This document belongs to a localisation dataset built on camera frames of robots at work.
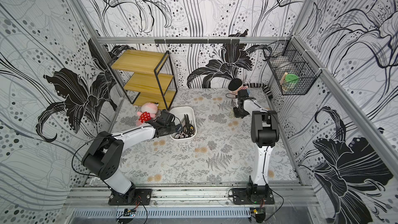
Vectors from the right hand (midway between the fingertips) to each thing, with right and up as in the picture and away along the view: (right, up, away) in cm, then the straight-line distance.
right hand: (243, 110), depth 105 cm
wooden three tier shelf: (-67, +23, -2) cm, 71 cm away
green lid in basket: (+18, +18, -27) cm, 37 cm away
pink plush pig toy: (-64, 0, -6) cm, 64 cm away
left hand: (-46, -12, -11) cm, 49 cm away
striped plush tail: (+20, +18, +13) cm, 30 cm away
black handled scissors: (-37, -10, -10) cm, 40 cm away
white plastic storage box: (-45, -1, -1) cm, 45 cm away
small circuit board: (-62, -47, -34) cm, 85 cm away
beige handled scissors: (-9, -3, -2) cm, 9 cm away
